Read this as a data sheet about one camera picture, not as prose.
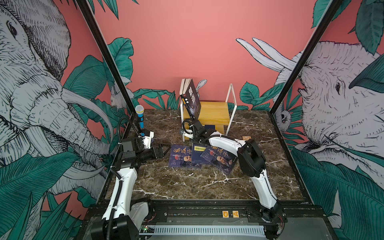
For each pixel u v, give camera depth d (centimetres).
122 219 39
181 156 93
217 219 73
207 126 101
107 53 87
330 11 70
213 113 91
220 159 93
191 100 82
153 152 67
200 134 74
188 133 85
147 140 71
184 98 75
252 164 55
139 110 88
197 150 95
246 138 104
